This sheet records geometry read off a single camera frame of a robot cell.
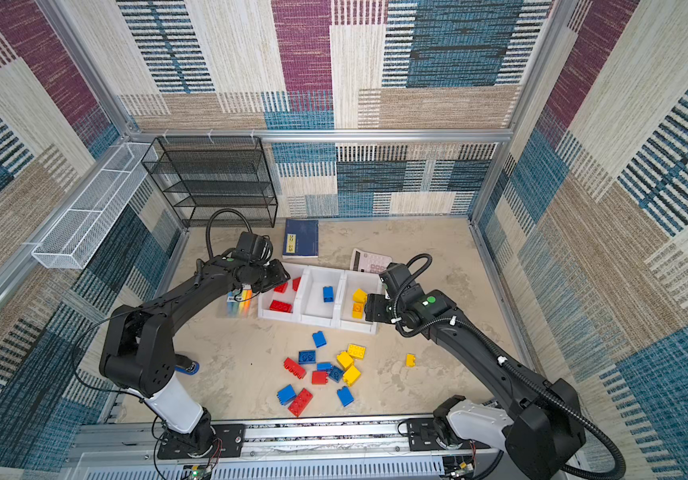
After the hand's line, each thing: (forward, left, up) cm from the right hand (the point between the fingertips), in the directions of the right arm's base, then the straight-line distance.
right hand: (379, 314), depth 80 cm
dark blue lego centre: (-11, +12, -13) cm, 21 cm away
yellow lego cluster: (+12, +4, -12) cm, 18 cm away
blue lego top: (-1, +17, -13) cm, 22 cm away
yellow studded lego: (-5, +6, -12) cm, 15 cm away
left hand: (+15, +26, -2) cm, 30 cm away
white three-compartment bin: (+13, +16, -12) cm, 24 cm away
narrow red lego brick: (+16, +25, -9) cm, 31 cm away
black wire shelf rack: (+53, +54, +4) cm, 76 cm away
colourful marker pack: (+1, +35, +7) cm, 35 cm away
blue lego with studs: (-6, +20, -13) cm, 25 cm away
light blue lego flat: (-8, +15, -14) cm, 22 cm away
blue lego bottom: (-17, +10, -13) cm, 23 cm away
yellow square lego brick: (+7, +5, -10) cm, 13 cm away
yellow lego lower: (-12, +8, -12) cm, 19 cm away
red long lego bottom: (-18, +21, -12) cm, 30 cm away
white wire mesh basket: (+12, +72, +20) cm, 75 cm away
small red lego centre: (-11, +17, -14) cm, 24 cm away
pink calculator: (+26, +1, -12) cm, 29 cm away
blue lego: (+13, +14, -11) cm, 23 cm away
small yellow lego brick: (-8, -9, -13) cm, 18 cm away
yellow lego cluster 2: (-7, +10, -12) cm, 17 cm away
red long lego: (+9, +29, -11) cm, 32 cm away
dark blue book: (+39, +25, -13) cm, 48 cm away
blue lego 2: (-16, +25, -12) cm, 32 cm away
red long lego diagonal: (-9, +23, -12) cm, 28 cm away
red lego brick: (+16, +30, -12) cm, 36 cm away
